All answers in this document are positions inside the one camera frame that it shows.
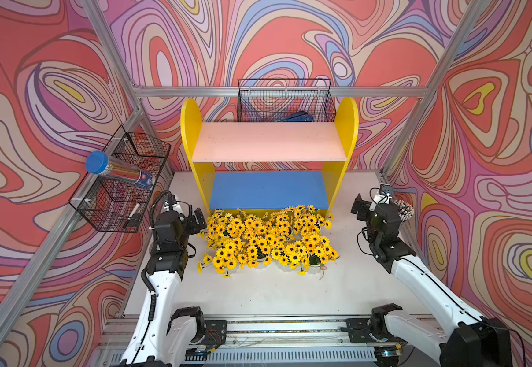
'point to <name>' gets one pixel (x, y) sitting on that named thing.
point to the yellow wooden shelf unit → (270, 193)
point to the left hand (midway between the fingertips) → (188, 212)
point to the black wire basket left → (105, 204)
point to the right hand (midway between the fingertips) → (372, 202)
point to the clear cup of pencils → (405, 210)
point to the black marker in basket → (131, 215)
